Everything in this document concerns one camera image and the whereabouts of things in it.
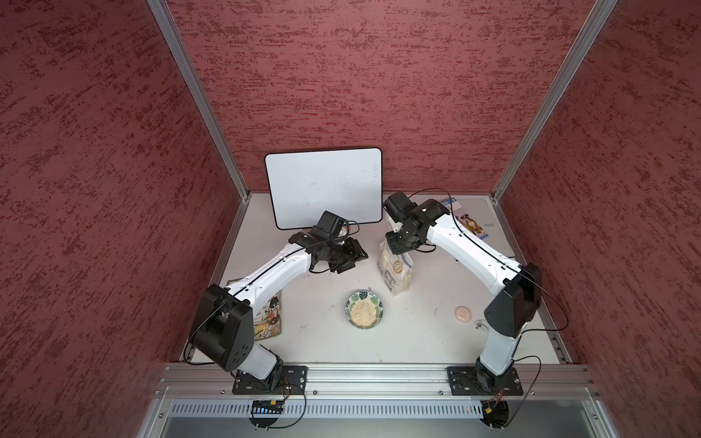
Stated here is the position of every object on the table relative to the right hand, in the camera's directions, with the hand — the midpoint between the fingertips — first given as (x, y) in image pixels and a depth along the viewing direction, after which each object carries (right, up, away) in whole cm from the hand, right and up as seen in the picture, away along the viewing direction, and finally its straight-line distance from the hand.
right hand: (399, 249), depth 83 cm
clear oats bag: (-2, -6, 0) cm, 6 cm away
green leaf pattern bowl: (-11, -19, +2) cm, 22 cm away
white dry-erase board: (-33, +22, +14) cm, 42 cm away
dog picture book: (+31, +9, +27) cm, 42 cm away
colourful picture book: (-42, -23, +2) cm, 48 cm away
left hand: (-12, -4, -1) cm, 13 cm away
